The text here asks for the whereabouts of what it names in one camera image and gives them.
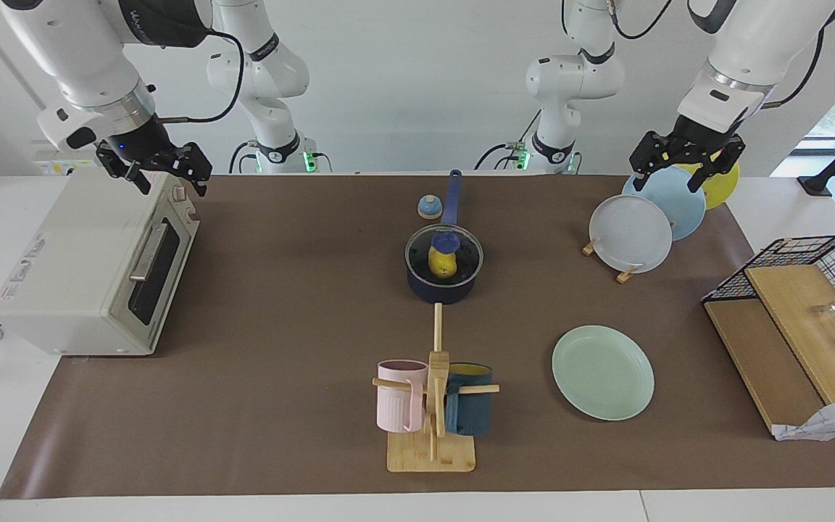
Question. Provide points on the beige toaster oven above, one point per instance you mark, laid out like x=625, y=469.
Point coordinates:
x=69, y=275

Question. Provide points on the wooden box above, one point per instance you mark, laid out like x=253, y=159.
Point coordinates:
x=834, y=420

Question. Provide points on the grey plate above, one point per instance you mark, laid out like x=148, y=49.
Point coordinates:
x=631, y=233

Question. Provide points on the light wooden shelf board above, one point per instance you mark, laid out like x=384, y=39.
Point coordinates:
x=802, y=319

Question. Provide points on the yellow lemon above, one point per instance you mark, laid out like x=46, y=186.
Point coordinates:
x=443, y=262

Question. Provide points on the white wall power strip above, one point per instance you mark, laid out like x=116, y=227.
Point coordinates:
x=55, y=165

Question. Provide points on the wooden plate rack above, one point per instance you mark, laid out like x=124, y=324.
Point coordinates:
x=625, y=275

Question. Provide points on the brown wooden shelf board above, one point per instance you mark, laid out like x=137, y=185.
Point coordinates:
x=758, y=362

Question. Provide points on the brown table mat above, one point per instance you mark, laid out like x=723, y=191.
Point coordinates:
x=280, y=326

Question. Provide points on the pink ribbed mug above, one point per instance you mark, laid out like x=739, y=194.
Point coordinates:
x=397, y=402

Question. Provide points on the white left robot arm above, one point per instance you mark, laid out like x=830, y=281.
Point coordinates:
x=751, y=36

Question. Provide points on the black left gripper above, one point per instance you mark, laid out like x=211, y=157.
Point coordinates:
x=696, y=141

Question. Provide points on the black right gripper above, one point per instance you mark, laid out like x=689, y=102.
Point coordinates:
x=143, y=145

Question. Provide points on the mint green plate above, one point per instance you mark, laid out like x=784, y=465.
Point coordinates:
x=602, y=373

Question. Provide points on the dark blue saucepan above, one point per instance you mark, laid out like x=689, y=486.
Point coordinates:
x=439, y=294

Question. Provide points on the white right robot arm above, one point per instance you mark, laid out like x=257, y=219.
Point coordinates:
x=84, y=51

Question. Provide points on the yellow plate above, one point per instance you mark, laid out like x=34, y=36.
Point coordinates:
x=723, y=190

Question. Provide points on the light blue plate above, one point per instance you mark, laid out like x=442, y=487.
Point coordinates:
x=682, y=212

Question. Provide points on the wooden mug tree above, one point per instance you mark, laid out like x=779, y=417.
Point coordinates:
x=432, y=457

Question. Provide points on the glass lid blue knob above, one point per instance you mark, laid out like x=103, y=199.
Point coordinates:
x=446, y=239

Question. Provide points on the dark teal mug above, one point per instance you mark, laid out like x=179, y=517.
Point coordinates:
x=470, y=413

